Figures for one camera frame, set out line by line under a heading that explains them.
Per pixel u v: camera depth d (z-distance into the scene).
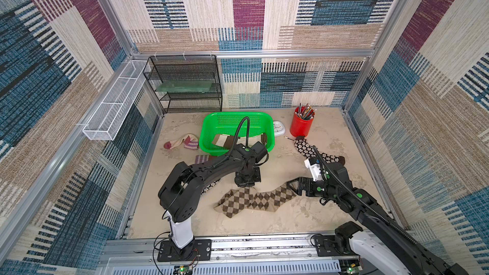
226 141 1.05
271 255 0.73
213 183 0.89
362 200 0.57
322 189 0.66
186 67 1.02
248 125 0.81
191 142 1.03
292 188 0.72
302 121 0.99
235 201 0.81
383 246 0.50
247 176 0.73
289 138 1.07
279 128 1.08
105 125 0.92
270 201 0.85
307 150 1.02
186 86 0.95
